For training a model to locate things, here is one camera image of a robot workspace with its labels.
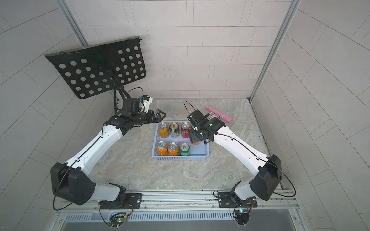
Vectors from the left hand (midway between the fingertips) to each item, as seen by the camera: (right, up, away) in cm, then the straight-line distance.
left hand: (163, 113), depth 79 cm
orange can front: (+6, -20, 0) cm, 21 cm away
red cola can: (+12, -9, +10) cm, 18 cm away
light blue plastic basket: (+21, -23, +6) cm, 32 cm away
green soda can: (+12, -20, 0) cm, 23 cm away
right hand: (+18, -12, -1) cm, 21 cm away
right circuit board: (+40, -49, -11) cm, 64 cm away
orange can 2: (-1, -20, +2) cm, 20 cm away
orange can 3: (+18, -14, -12) cm, 26 cm away
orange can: (-1, -10, +9) cm, 14 cm away
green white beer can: (+5, -10, +8) cm, 14 cm away
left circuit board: (-19, -49, -13) cm, 54 cm away
